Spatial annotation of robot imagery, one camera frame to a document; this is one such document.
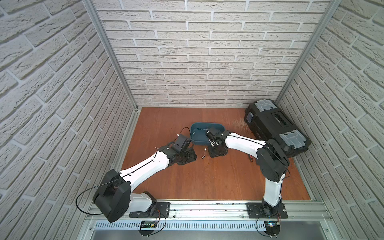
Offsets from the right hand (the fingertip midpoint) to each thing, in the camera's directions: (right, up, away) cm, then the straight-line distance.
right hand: (214, 154), depth 92 cm
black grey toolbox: (+33, +23, 0) cm, 40 cm away
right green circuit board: (+25, -31, -22) cm, 46 cm away
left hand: (-11, +1, -10) cm, 15 cm away
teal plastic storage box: (-10, +15, +12) cm, 21 cm away
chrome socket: (-6, +3, +2) cm, 7 cm away
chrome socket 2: (-7, -2, 0) cm, 7 cm away
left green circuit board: (-36, -31, -21) cm, 52 cm away
